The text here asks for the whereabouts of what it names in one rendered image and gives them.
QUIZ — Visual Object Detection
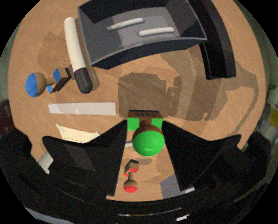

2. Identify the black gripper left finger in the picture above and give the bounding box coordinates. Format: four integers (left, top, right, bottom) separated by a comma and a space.
42, 120, 127, 197

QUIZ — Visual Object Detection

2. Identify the grey mug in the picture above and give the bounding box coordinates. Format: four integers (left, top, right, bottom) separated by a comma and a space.
38, 152, 54, 173

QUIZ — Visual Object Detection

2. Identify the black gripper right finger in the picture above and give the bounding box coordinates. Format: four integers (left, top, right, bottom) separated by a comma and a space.
162, 121, 241, 192

